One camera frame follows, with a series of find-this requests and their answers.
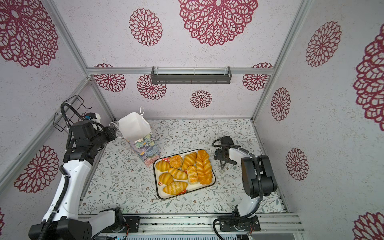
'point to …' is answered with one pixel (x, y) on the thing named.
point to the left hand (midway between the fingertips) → (115, 131)
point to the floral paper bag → (134, 128)
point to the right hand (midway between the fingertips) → (224, 155)
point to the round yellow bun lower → (166, 178)
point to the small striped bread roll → (192, 175)
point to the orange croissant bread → (176, 161)
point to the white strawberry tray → (191, 187)
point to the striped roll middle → (178, 174)
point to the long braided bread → (204, 167)
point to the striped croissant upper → (189, 160)
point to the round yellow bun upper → (163, 166)
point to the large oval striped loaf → (175, 188)
